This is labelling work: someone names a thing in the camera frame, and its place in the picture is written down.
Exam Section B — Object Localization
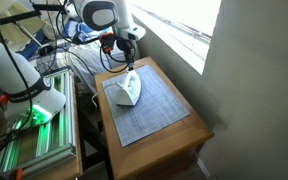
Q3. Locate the small orange clip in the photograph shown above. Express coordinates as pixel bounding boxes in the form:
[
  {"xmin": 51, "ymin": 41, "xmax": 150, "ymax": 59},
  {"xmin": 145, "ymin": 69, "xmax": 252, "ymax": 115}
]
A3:
[{"xmin": 0, "ymin": 93, "xmax": 10, "ymax": 105}]

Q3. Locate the white baseboard strip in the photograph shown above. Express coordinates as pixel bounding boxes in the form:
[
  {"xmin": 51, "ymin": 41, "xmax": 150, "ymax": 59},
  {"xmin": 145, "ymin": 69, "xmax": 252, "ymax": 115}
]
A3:
[{"xmin": 196, "ymin": 157, "xmax": 212, "ymax": 180}]

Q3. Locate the olive green board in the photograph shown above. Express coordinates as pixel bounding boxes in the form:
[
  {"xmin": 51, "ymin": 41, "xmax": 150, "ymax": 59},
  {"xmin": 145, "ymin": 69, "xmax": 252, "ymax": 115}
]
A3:
[{"xmin": 0, "ymin": 0, "xmax": 47, "ymax": 51}]

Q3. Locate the white clothes iron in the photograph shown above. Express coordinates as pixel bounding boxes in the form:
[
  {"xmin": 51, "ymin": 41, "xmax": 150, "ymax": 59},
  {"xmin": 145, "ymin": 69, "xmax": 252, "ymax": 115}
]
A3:
[{"xmin": 114, "ymin": 69, "xmax": 143, "ymax": 107}]

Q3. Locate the black round stand base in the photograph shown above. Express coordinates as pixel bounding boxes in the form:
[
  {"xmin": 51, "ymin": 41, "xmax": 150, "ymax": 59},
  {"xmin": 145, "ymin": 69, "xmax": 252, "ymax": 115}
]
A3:
[{"xmin": 38, "ymin": 43, "xmax": 56, "ymax": 57}]

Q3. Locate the white iron power cord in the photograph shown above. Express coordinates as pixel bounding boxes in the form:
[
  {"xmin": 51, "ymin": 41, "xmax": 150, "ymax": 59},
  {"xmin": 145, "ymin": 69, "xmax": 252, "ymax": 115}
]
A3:
[{"xmin": 91, "ymin": 82, "xmax": 122, "ymax": 108}]

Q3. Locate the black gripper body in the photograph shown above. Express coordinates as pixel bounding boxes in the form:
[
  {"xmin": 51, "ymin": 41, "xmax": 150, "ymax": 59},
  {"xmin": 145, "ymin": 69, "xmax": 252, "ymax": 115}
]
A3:
[{"xmin": 116, "ymin": 37, "xmax": 136, "ymax": 64}]

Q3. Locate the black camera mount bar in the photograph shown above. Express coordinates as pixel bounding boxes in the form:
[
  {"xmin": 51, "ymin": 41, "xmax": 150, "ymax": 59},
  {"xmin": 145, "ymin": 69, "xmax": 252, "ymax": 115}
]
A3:
[{"xmin": 0, "ymin": 2, "xmax": 68, "ymax": 26}]

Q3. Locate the grey woven placemat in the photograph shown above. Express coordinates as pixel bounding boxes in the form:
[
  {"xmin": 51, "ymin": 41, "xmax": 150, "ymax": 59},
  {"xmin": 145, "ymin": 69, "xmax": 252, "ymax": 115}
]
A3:
[{"xmin": 102, "ymin": 64, "xmax": 192, "ymax": 148}]

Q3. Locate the wooden side table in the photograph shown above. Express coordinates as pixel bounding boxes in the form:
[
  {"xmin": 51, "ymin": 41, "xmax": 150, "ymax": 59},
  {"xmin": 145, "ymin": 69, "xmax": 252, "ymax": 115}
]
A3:
[{"xmin": 93, "ymin": 55, "xmax": 216, "ymax": 180}]

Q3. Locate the window with white blinds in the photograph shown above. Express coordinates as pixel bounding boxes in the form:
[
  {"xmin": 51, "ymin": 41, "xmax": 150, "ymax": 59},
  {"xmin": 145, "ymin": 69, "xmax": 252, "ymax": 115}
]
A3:
[{"xmin": 127, "ymin": 0, "xmax": 222, "ymax": 76}]

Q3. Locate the aluminium rail base frame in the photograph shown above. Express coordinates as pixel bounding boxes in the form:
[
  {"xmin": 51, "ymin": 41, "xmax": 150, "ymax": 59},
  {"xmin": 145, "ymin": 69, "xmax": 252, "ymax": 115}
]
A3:
[{"xmin": 0, "ymin": 68, "xmax": 78, "ymax": 176}]

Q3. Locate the blue fabric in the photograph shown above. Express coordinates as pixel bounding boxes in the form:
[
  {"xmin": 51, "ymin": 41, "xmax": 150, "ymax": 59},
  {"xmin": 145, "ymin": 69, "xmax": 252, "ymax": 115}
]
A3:
[{"xmin": 18, "ymin": 39, "xmax": 47, "ymax": 61}]

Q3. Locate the orange cable clip at wrist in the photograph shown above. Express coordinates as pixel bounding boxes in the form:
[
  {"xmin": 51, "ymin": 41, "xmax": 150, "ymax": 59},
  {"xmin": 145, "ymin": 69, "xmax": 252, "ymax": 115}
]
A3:
[{"xmin": 98, "ymin": 32, "xmax": 116, "ymax": 55}]

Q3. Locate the black stand frame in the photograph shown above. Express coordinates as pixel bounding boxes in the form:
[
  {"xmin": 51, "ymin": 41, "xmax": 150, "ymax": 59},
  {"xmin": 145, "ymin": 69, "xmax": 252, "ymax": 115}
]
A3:
[{"xmin": 75, "ymin": 83, "xmax": 113, "ymax": 172}]

